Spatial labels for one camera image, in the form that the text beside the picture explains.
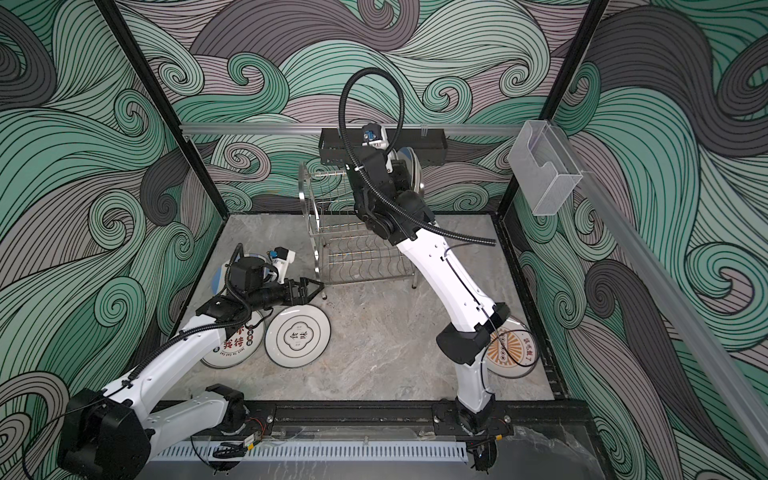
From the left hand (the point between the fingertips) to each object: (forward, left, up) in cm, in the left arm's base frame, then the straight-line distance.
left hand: (314, 284), depth 79 cm
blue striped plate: (+12, +38, -18) cm, 44 cm away
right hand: (+13, -21, +30) cm, 39 cm away
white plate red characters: (-11, +23, -18) cm, 31 cm away
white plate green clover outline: (-8, +7, -18) cm, 21 cm away
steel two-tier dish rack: (+22, -5, -15) cm, 27 cm away
